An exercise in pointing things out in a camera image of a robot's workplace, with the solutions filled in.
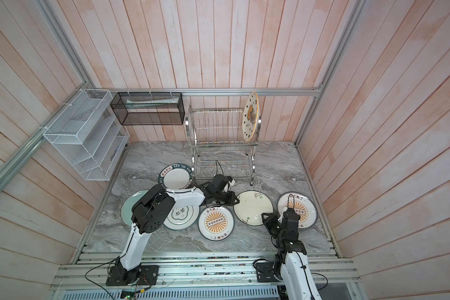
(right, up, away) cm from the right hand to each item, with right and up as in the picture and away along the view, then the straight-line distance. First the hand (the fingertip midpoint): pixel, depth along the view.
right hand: (263, 213), depth 88 cm
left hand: (-11, +3, +5) cm, 13 cm away
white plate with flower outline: (-39, -2, 0) cm, 39 cm away
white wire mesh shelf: (-78, +38, -10) cm, 87 cm away
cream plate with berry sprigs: (-5, +3, +4) cm, 7 cm away
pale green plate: (-68, +3, +5) cm, 68 cm away
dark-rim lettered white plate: (-46, +16, +17) cm, 52 cm away
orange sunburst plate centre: (-23, -4, -1) cm, 23 cm away
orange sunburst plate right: (+23, +3, +5) cm, 23 cm away
